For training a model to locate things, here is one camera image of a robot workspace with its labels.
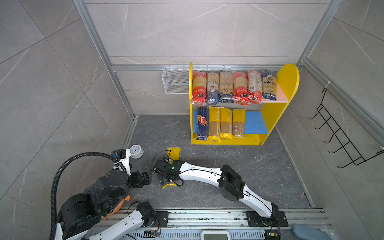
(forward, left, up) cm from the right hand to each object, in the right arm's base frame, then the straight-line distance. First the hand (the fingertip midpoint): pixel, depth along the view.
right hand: (168, 177), depth 87 cm
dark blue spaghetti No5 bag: (+28, -21, +17) cm, 39 cm away
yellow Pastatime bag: (+23, -36, +16) cm, 46 cm away
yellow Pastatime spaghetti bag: (+28, -29, +15) cm, 43 cm away
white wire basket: (+56, -4, +29) cm, 63 cm away
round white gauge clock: (+17, +22, +3) cm, 28 cm away
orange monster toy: (-16, +23, +4) cm, 28 cm away
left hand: (-6, +4, +32) cm, 33 cm away
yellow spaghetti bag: (+32, -45, +15) cm, 57 cm away
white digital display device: (-28, -25, +2) cm, 38 cm away
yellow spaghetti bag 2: (+15, -2, +1) cm, 15 cm away
